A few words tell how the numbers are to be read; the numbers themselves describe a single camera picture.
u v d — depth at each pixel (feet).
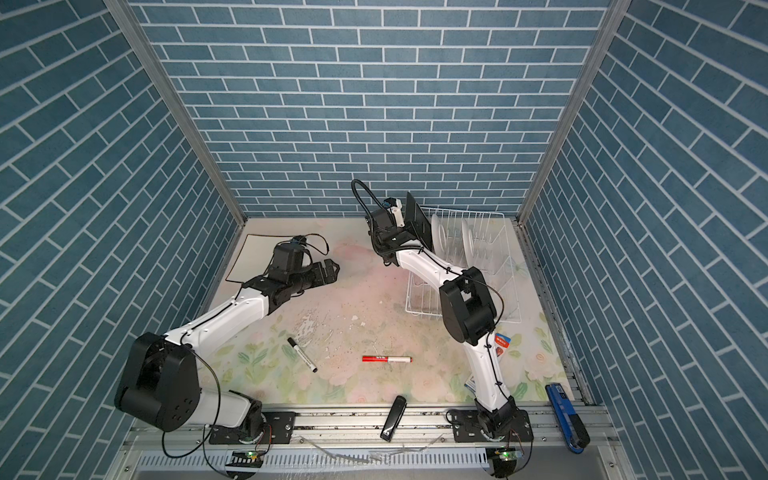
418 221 3.38
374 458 2.32
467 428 2.41
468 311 1.82
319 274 2.58
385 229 2.47
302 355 2.78
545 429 2.49
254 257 3.56
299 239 2.57
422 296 3.15
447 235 3.52
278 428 2.39
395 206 2.78
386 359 2.77
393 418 2.41
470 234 3.37
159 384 1.38
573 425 2.33
